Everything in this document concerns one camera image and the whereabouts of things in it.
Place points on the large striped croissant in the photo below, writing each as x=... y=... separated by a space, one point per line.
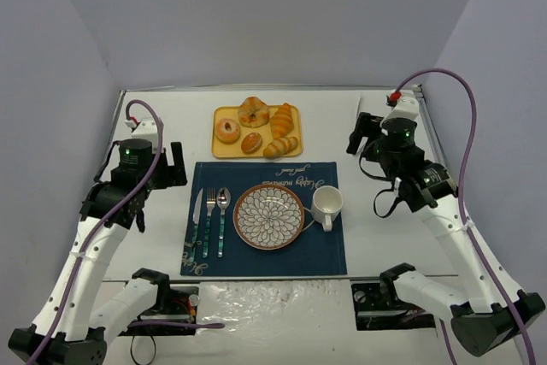
x=281 y=123

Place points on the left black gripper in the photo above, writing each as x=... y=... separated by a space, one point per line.
x=174 y=164

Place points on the large twisted bagel bread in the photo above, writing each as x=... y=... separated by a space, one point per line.
x=253 y=113

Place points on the table knife patterned handle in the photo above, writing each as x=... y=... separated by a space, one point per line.
x=195 y=219

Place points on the white ceramic mug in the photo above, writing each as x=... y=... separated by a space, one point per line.
x=326 y=204

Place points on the small round bun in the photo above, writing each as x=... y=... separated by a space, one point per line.
x=251 y=143

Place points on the yellow serving tray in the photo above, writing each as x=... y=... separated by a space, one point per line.
x=233 y=151

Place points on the small striped croissant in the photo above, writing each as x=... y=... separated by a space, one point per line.
x=279 y=147

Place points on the table fork patterned handle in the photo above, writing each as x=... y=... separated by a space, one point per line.
x=210 y=206

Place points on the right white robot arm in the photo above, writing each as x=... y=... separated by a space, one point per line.
x=492 y=308

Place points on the dark blue placemat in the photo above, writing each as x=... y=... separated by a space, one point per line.
x=313 y=253

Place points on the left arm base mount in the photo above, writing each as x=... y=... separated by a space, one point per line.
x=177 y=308

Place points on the floral patterned ceramic plate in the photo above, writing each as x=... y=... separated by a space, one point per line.
x=268 y=217

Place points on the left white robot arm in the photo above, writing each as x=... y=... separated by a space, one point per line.
x=67 y=330

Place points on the aluminium table edge rail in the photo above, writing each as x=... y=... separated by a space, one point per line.
x=431 y=132

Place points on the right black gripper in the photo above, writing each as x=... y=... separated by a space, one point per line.
x=361 y=133

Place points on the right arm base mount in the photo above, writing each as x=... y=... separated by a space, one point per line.
x=373 y=313

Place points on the pink glazed donut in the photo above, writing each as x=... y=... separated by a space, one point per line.
x=227 y=130

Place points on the table spoon patterned handle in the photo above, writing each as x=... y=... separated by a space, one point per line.
x=223 y=200

